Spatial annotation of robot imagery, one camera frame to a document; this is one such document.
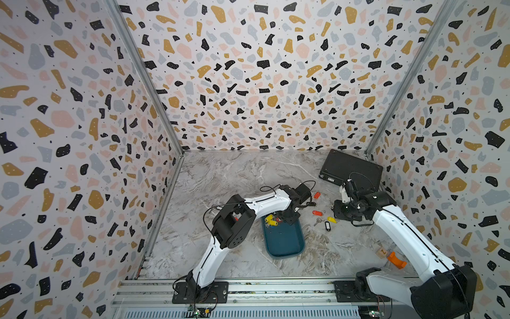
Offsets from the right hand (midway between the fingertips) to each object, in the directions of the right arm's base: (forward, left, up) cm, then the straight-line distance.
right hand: (335, 212), depth 81 cm
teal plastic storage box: (-8, +21, -9) cm, 24 cm away
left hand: (+3, +18, -11) cm, 21 cm away
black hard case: (+34, -11, -11) cm, 38 cm away
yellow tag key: (+2, +27, -12) cm, 30 cm away
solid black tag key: (+12, +7, -14) cm, 20 cm away
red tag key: (+7, +4, -13) cm, 15 cm away
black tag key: (0, 0, -14) cm, 14 cm away
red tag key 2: (+17, +3, -14) cm, 22 cm away
